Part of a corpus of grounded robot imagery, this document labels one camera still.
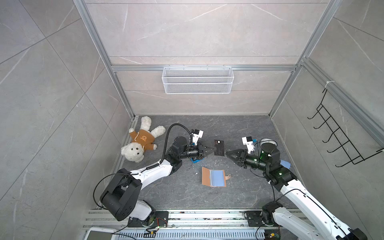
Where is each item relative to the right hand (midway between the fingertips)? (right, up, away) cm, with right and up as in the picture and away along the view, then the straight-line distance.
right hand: (226, 153), depth 70 cm
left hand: (-4, +3, 0) cm, 5 cm away
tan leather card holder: (-3, -17, +16) cm, 24 cm away
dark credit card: (-3, +3, +2) cm, 5 cm away
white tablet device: (-57, -35, -5) cm, 67 cm away
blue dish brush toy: (+40, -9, +18) cm, 44 cm away
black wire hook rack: (+49, +1, -12) cm, 51 cm away
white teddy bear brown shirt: (-50, +5, +25) cm, 56 cm away
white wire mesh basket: (-13, +45, +30) cm, 56 cm away
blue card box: (-15, -8, +21) cm, 27 cm away
